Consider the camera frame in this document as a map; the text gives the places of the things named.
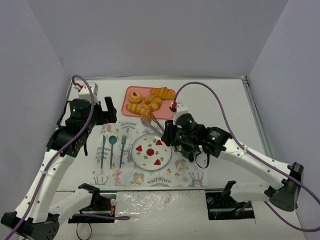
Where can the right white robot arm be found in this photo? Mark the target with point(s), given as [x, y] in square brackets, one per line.
[280, 181]

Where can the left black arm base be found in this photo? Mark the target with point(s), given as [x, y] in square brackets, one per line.
[103, 207]

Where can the sugared ring donut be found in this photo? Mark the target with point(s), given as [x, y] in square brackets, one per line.
[134, 96]

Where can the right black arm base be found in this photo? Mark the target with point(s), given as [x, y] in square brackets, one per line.
[220, 208]

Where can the small glazed oval bun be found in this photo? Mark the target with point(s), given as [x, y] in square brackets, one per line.
[148, 115]

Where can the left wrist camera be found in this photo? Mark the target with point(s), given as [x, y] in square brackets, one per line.
[84, 91]

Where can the aluminium side rail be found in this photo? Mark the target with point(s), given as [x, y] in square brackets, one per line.
[272, 150]

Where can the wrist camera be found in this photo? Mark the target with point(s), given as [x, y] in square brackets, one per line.
[84, 91]
[178, 109]

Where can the patterned paper placemat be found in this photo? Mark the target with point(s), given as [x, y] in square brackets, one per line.
[179, 172]

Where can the striped bread roll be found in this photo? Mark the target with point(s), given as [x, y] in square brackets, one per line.
[135, 108]
[163, 92]

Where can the white watermelon pattern plate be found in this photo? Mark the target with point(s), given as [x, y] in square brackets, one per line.
[150, 153]

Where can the striped bread roll lower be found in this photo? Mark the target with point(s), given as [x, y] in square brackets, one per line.
[135, 108]

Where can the teal plastic knife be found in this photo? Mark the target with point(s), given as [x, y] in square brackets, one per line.
[102, 151]

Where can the twisted ring pastry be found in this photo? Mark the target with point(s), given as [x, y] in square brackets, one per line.
[152, 102]

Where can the teal plastic spoon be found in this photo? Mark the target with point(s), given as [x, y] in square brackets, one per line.
[112, 140]

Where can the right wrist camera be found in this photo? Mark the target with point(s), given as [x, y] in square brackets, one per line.
[178, 109]

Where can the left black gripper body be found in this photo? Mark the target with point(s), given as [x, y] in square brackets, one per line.
[105, 114]

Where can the striped bread roll upper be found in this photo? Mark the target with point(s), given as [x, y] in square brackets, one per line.
[163, 92]

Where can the translucent brown tongs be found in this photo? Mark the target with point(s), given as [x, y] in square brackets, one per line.
[155, 125]

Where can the pink plastic tray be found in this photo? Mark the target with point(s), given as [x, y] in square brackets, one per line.
[163, 113]

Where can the teal plastic fork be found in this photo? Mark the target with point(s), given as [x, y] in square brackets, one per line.
[123, 143]

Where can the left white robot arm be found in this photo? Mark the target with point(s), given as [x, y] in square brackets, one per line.
[35, 218]

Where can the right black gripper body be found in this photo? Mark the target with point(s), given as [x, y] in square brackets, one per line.
[168, 135]

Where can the dark green mug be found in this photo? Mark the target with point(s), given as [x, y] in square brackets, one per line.
[187, 152]

